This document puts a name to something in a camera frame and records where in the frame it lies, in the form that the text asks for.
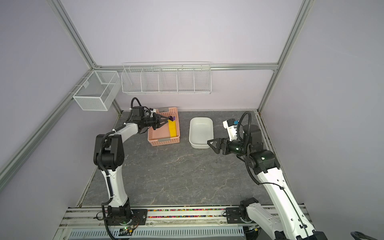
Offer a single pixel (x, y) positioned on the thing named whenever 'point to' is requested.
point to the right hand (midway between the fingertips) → (214, 142)
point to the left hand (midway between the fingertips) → (170, 119)
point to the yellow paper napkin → (172, 125)
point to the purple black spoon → (172, 118)
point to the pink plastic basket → (161, 135)
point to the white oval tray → (201, 130)
